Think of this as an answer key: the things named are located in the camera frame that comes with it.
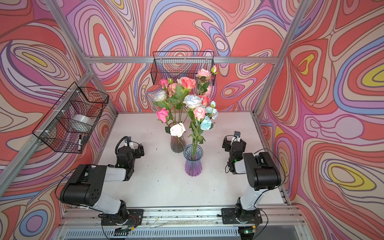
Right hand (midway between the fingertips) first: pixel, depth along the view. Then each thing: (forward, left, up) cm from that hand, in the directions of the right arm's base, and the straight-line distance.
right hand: (234, 140), depth 97 cm
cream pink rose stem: (-16, +26, +28) cm, 41 cm away
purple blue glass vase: (-16, +27, -4) cm, 32 cm away
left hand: (-2, +64, +3) cm, 64 cm away
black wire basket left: (-6, +90, +25) cm, 93 cm away
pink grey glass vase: (+3, +38, -6) cm, 38 cm away
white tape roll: (-3, +81, +28) cm, 86 cm away
